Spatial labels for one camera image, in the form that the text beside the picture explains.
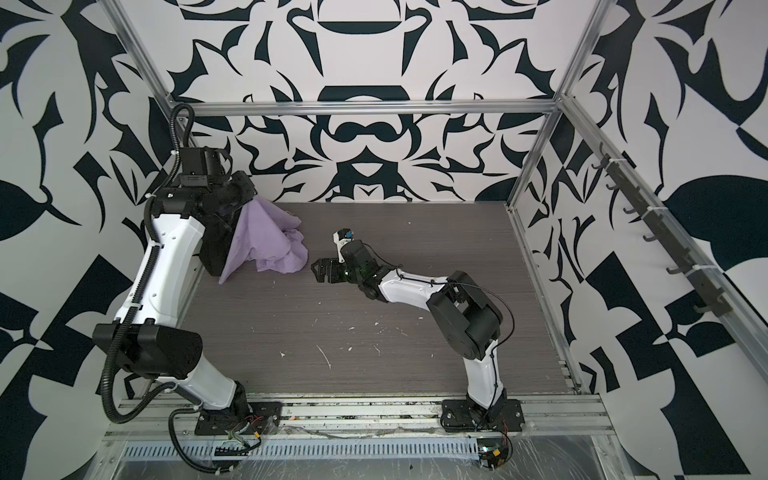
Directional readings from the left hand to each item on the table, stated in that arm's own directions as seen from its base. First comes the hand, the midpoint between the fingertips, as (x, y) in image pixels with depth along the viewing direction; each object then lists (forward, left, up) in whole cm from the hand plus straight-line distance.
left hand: (251, 178), depth 75 cm
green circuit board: (-55, -57, -37) cm, 87 cm away
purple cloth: (-5, 0, -16) cm, 17 cm away
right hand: (-10, -15, -24) cm, 30 cm away
